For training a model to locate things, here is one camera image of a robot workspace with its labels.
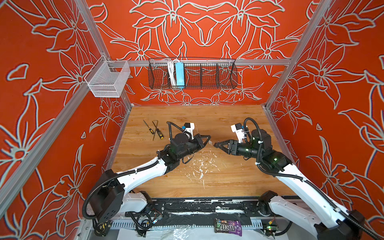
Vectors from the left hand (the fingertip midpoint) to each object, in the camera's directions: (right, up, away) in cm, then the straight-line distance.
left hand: (212, 136), depth 71 cm
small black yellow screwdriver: (-40, +1, +34) cm, 52 cm away
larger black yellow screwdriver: (-33, -1, +33) cm, 47 cm away
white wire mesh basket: (-64, +35, +24) cm, 77 cm away
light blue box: (-17, +36, +19) cm, 44 cm away
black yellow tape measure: (-51, -41, -5) cm, 66 cm away
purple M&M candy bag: (+7, -41, -4) cm, 42 cm away
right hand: (+2, -4, -3) cm, 6 cm away
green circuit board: (+27, -44, -2) cm, 51 cm away
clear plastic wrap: (-17, -44, -3) cm, 47 cm away
